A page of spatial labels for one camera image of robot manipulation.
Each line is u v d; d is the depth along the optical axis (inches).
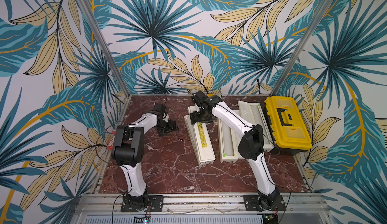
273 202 25.2
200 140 32.1
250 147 21.7
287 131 32.0
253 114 39.6
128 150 20.0
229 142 34.0
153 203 28.8
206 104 26.0
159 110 32.0
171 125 34.4
